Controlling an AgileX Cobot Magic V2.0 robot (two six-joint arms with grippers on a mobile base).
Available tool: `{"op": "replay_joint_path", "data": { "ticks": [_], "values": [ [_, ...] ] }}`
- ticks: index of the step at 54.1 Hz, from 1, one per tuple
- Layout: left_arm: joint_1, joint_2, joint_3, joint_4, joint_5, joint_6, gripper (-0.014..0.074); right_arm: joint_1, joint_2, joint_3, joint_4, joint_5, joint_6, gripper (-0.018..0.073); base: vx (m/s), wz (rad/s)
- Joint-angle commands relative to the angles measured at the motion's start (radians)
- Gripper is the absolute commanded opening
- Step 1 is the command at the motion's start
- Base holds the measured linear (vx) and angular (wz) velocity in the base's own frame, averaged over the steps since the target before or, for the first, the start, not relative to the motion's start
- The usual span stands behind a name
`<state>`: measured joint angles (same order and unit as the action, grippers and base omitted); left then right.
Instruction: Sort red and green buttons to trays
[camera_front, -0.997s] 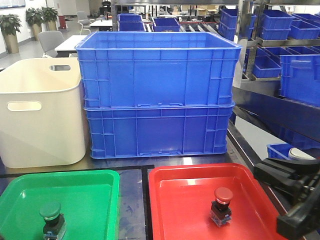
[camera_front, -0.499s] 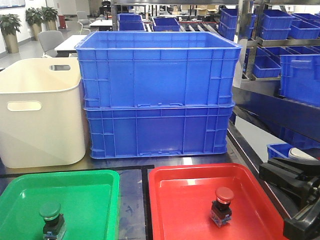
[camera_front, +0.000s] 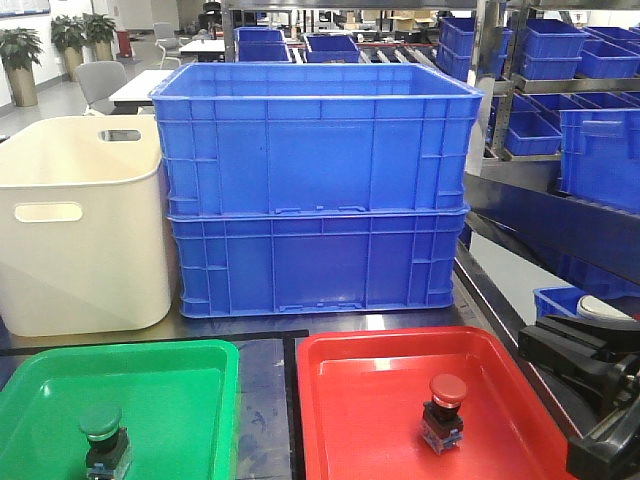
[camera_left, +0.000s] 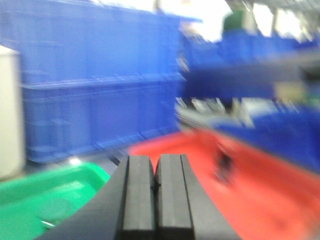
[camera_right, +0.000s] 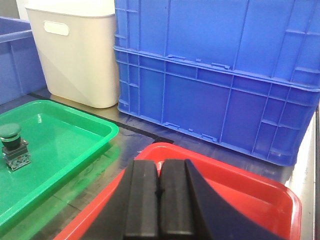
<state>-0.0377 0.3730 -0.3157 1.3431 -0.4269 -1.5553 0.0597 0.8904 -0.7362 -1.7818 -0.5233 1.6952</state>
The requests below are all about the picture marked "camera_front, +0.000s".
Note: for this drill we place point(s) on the white office chair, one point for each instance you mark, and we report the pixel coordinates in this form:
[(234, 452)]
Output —
[(167, 37)]

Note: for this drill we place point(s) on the grey office chair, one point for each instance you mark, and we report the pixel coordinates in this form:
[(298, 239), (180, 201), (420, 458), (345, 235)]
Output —
[(100, 82)]

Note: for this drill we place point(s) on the steel rack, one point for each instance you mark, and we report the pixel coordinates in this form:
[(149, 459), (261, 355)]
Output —
[(350, 4), (550, 83)]

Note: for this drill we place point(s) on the row of blue bins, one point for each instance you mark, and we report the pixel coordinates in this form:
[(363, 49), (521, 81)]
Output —
[(550, 45)]

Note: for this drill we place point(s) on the red mushroom push button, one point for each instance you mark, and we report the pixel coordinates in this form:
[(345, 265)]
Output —
[(448, 387)]

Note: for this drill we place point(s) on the white table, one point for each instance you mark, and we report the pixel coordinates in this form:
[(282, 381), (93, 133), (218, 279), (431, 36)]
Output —
[(202, 46), (145, 87)]

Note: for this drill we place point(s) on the blue plastic bin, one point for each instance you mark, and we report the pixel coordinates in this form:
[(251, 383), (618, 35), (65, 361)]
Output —
[(555, 302), (260, 34), (332, 49), (264, 52)]

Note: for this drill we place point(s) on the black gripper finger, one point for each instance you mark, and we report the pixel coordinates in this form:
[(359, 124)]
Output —
[(555, 340), (610, 447)]

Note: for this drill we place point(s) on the green plastic tray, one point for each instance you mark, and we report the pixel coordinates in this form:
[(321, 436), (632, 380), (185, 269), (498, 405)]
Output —
[(165, 400)]

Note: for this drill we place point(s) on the red waste bin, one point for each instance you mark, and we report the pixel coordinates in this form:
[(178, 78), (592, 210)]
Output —
[(123, 44)]

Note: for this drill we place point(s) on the green mushroom push button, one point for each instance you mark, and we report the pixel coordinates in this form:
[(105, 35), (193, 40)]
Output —
[(100, 420)]

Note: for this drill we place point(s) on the potted green plant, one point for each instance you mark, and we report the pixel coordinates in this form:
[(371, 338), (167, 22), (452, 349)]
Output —
[(67, 35), (100, 27), (20, 55)]

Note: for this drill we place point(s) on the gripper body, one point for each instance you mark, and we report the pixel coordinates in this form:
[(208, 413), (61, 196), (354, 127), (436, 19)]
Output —
[(622, 380)]

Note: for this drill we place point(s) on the brown cardboard box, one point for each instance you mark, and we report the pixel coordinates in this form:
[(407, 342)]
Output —
[(412, 19)]

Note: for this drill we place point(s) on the red plastic tray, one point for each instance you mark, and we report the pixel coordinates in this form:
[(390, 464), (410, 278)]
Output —
[(360, 425)]

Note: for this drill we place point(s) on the cream plastic tub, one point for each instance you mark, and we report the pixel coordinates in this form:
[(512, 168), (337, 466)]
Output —
[(100, 270)]

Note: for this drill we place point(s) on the ribbed blue plastic crate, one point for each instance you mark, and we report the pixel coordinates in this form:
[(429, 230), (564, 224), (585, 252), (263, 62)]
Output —
[(600, 165), (320, 270), (320, 160)]

